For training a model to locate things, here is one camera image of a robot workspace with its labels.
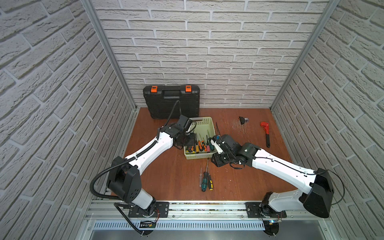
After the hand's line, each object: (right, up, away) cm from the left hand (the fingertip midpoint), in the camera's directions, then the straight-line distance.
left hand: (195, 139), depth 83 cm
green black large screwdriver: (+5, -24, -2) cm, 24 cm away
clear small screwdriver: (+3, -23, 0) cm, 23 cm away
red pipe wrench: (+52, +7, +24) cm, 58 cm away
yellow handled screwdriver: (+1, -6, +12) cm, 13 cm away
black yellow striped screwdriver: (-5, -7, +9) cm, 13 cm away
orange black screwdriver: (+3, -6, +12) cm, 13 cm away
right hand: (+10, -9, -6) cm, 15 cm away
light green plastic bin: (+6, +4, +17) cm, 19 cm away
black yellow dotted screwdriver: (+9, -24, -2) cm, 26 cm away
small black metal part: (+36, +11, +27) cm, 47 cm away
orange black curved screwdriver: (+6, -6, +12) cm, 14 cm away
